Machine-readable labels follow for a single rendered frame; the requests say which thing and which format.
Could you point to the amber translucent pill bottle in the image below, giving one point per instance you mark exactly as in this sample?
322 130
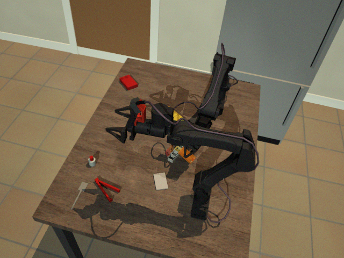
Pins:
190 159

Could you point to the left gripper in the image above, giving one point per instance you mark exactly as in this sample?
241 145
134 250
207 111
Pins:
135 124

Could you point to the grey cylinder with red cap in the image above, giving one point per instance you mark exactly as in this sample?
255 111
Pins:
92 161

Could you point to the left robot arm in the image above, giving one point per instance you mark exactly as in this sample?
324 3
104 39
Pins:
183 134

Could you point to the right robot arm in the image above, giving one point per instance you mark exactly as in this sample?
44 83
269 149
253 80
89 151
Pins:
216 91

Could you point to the red rectangular block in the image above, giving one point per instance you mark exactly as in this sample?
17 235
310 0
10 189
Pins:
128 82

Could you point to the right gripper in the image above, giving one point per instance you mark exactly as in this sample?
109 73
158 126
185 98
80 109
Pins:
194 149

